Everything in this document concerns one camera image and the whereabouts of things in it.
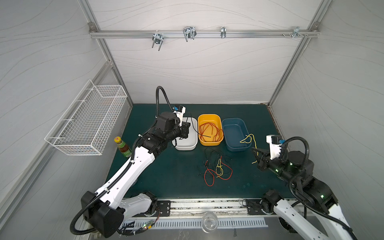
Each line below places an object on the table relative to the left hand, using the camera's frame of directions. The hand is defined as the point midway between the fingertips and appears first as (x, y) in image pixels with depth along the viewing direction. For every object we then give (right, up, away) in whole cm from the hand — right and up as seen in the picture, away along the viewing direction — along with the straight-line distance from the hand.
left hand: (191, 121), depth 73 cm
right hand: (+29, -10, -9) cm, 32 cm away
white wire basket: (-49, -2, -5) cm, 50 cm away
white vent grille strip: (-7, -49, -3) cm, 50 cm away
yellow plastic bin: (+15, +2, +33) cm, 36 cm away
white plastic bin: (-1, -15, +23) cm, 27 cm away
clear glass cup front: (+8, -44, -10) cm, 46 cm away
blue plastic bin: (+31, -7, +32) cm, 45 cm away
